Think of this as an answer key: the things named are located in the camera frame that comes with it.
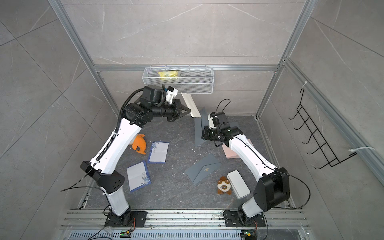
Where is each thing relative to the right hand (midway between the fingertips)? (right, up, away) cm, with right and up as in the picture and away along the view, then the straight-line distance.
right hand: (203, 132), depth 83 cm
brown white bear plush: (+11, -30, -1) cm, 32 cm away
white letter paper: (-29, -14, +16) cm, 36 cm away
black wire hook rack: (+52, -6, -19) cm, 55 cm away
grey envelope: (+2, -21, +8) cm, 23 cm away
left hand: (-6, +12, -18) cm, 22 cm away
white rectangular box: (+20, -29, -2) cm, 35 cm away
